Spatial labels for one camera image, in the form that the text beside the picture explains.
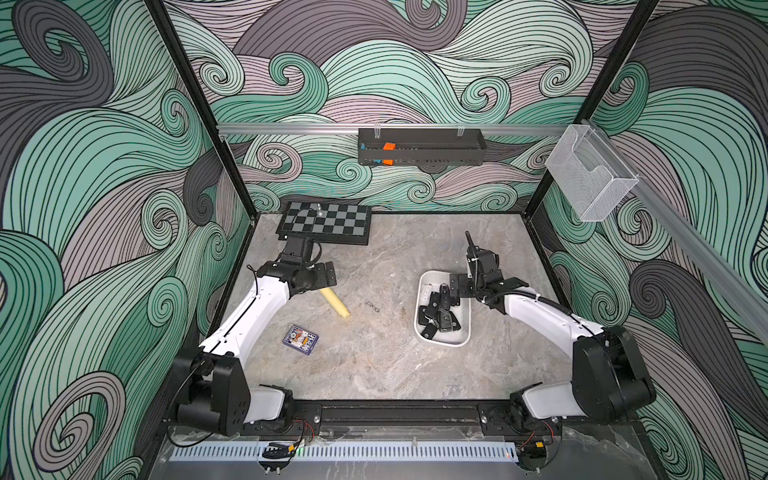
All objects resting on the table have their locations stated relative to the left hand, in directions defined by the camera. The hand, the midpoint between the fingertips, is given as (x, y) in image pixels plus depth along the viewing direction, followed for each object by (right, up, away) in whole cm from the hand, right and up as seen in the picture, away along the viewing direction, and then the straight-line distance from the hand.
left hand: (320, 275), depth 85 cm
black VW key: (+31, -15, +5) cm, 34 cm away
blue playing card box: (-6, -19, +1) cm, 20 cm away
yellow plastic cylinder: (+5, -11, +8) cm, 15 cm away
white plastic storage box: (+35, -13, +5) cm, 38 cm away
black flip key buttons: (+37, -15, +3) cm, 40 cm away
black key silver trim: (+38, -8, +8) cm, 40 cm away
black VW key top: (+32, -17, +3) cm, 37 cm away
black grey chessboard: (-3, +17, +29) cm, 34 cm away
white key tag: (+33, -7, +11) cm, 35 cm away
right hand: (+46, -3, +6) cm, 46 cm away
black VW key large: (+35, -9, +9) cm, 38 cm away
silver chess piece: (-6, +21, +30) cm, 37 cm away
